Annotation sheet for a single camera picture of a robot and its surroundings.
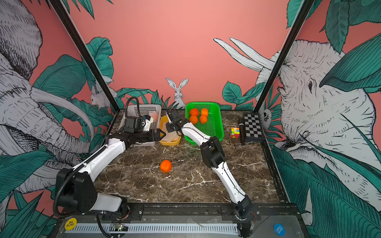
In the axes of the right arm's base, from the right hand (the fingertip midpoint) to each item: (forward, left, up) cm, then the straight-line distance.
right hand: (169, 123), depth 102 cm
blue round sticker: (-59, -60, -9) cm, 85 cm away
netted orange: (+7, -25, -4) cm, 26 cm away
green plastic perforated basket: (+4, -33, -8) cm, 34 cm away
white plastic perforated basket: (-27, +7, +16) cm, 32 cm away
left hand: (-16, +1, +10) cm, 19 cm away
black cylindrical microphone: (+6, -53, -6) cm, 54 cm away
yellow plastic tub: (+5, +6, -2) cm, 8 cm away
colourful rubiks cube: (-5, -46, -4) cm, 47 cm away
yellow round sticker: (-59, +41, -6) cm, 72 cm away
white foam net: (-11, -1, -1) cm, 11 cm away
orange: (+15, -17, -3) cm, 23 cm away
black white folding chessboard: (+1, -61, -6) cm, 61 cm away
